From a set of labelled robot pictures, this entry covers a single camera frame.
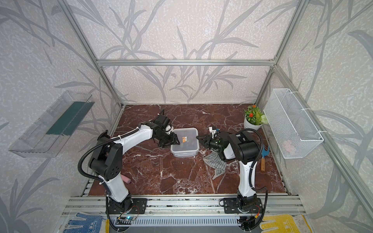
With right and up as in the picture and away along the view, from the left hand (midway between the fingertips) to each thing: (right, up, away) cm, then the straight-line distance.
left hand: (177, 144), depth 89 cm
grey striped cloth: (+23, -9, -1) cm, 25 cm away
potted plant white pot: (+46, +12, +8) cm, 48 cm away
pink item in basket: (+59, +2, -16) cm, 62 cm away
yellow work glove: (+54, -34, -20) cm, 67 cm away
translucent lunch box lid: (+6, +4, +2) cm, 7 cm away
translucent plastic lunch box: (+6, -6, -3) cm, 9 cm away
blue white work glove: (-38, -34, -21) cm, 55 cm away
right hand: (+12, +3, +3) cm, 13 cm away
